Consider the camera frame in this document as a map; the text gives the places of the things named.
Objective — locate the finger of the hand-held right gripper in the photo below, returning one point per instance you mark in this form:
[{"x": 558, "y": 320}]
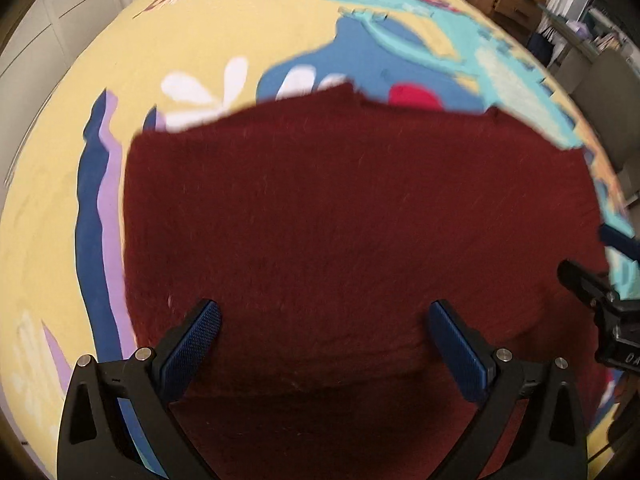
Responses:
[
  {"x": 620, "y": 242},
  {"x": 585, "y": 280}
]

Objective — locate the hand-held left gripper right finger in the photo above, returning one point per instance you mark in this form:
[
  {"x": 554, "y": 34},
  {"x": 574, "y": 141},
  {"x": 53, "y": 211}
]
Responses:
[{"x": 459, "y": 352}]

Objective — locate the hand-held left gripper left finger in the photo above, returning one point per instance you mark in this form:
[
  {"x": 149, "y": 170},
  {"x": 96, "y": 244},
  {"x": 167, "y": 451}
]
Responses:
[{"x": 192, "y": 345}]

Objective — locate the dark red knitted sweater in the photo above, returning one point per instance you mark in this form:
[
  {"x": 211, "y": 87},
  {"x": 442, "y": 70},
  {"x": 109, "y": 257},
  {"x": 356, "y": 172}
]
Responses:
[{"x": 325, "y": 220}]

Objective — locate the olive padded chair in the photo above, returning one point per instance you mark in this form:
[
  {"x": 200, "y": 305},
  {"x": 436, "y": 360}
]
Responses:
[{"x": 610, "y": 90}]

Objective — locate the white desk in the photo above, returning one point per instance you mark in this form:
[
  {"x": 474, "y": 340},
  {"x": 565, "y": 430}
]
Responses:
[{"x": 585, "y": 40}]

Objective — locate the dark blue bag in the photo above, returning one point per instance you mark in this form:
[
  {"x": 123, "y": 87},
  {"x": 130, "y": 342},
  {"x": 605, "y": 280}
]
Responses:
[{"x": 544, "y": 46}]

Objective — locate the yellow dinosaur print bed cover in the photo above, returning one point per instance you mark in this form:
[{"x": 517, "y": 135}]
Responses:
[{"x": 75, "y": 110}]

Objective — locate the white wardrobe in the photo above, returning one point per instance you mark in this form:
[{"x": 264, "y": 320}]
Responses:
[{"x": 70, "y": 0}]

